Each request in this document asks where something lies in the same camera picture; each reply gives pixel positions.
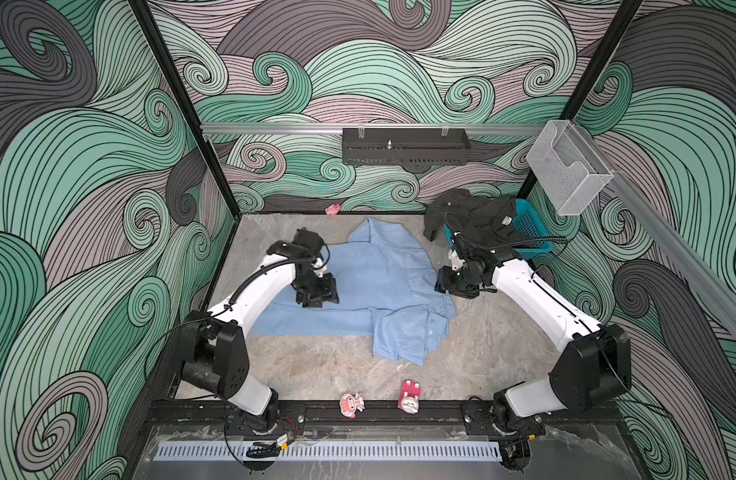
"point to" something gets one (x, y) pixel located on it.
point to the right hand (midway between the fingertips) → (443, 289)
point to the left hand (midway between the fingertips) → (333, 299)
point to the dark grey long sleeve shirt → (481, 221)
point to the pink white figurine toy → (349, 403)
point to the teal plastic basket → (529, 226)
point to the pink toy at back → (333, 209)
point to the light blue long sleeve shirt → (385, 289)
